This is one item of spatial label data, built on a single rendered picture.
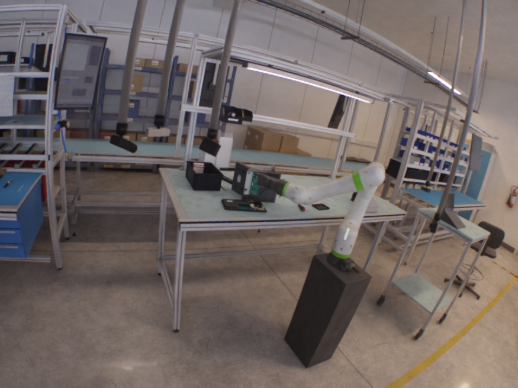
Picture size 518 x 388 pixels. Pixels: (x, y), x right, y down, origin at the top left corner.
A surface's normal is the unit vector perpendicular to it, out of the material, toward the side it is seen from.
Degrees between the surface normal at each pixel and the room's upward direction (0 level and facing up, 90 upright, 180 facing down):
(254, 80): 90
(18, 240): 90
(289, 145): 90
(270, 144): 90
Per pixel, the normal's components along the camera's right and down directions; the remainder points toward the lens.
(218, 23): 0.43, 0.37
